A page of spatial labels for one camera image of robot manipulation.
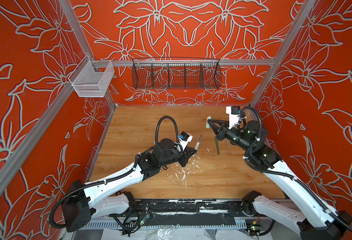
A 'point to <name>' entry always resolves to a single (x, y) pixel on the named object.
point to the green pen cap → (207, 125)
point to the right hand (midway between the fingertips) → (207, 121)
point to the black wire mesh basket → (161, 73)
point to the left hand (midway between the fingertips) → (195, 149)
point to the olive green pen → (198, 142)
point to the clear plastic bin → (90, 78)
